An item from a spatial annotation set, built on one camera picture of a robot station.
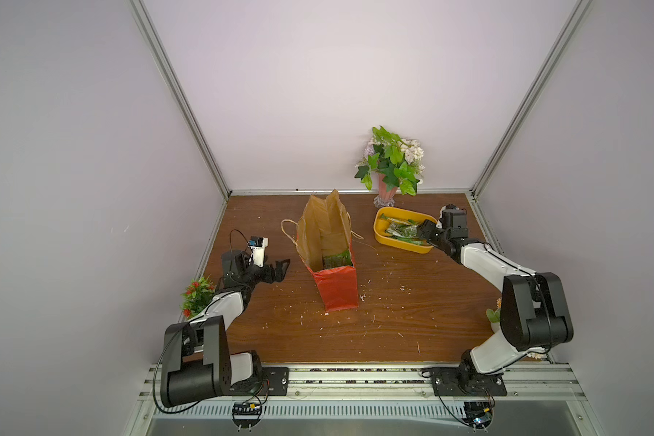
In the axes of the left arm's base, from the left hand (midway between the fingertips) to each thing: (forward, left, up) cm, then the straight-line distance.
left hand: (278, 257), depth 90 cm
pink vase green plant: (+25, -40, +21) cm, 51 cm away
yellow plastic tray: (+20, -37, -7) cm, 43 cm away
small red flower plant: (-17, +19, +7) cm, 26 cm away
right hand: (+12, -53, +4) cm, 55 cm away
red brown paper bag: (+13, -15, -5) cm, 21 cm away
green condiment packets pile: (+14, -45, -2) cm, 47 cm away
